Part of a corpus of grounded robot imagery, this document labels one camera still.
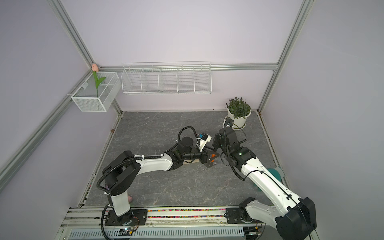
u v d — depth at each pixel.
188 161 0.77
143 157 0.53
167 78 0.99
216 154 0.76
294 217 0.38
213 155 0.74
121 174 0.47
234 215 0.74
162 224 0.74
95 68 0.89
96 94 0.87
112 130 1.16
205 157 0.72
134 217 0.73
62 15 0.71
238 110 0.99
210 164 0.82
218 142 0.69
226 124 0.66
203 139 0.73
